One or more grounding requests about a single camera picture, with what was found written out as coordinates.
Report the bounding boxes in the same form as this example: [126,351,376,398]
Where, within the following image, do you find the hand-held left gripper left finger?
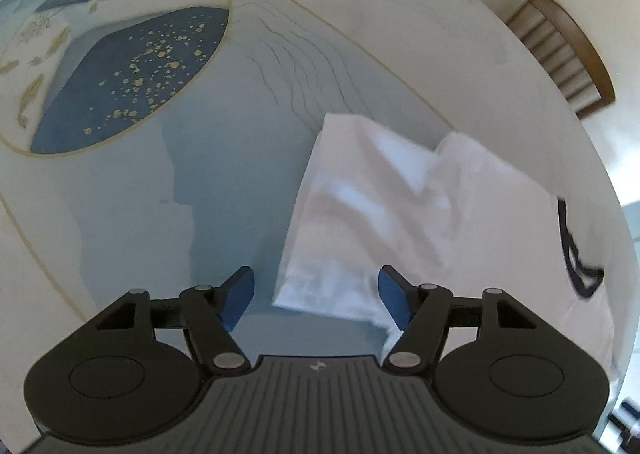
[95,265,256,377]

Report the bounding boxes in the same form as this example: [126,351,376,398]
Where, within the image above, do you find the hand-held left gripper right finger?
[376,264,543,377]

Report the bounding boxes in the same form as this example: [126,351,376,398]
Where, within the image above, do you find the white shirt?
[272,112,621,377]

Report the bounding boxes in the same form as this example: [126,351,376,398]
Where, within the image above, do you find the printed pale blue tablecloth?
[0,0,626,437]

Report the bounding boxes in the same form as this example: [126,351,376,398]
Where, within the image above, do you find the wooden slat-back chair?
[505,0,617,120]

